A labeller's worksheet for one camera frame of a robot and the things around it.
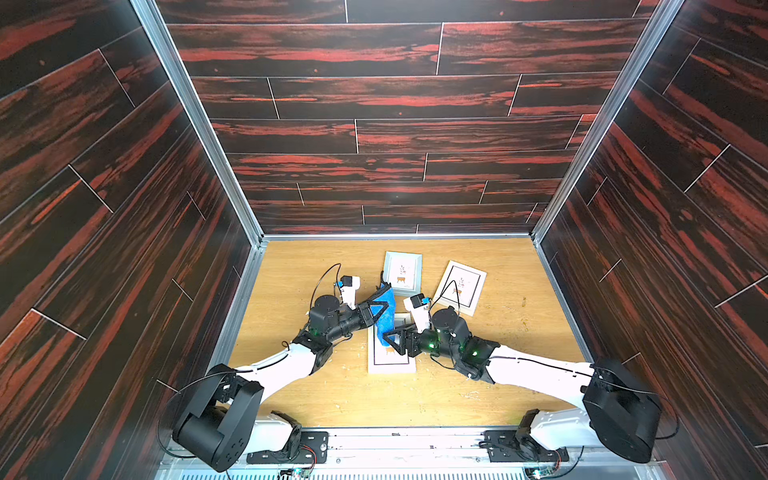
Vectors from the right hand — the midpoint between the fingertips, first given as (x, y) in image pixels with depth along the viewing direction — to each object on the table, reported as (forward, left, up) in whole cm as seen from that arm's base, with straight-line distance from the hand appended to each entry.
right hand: (393, 328), depth 80 cm
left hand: (+4, +1, +4) cm, 6 cm away
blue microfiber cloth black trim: (0, +2, +3) cm, 3 cm away
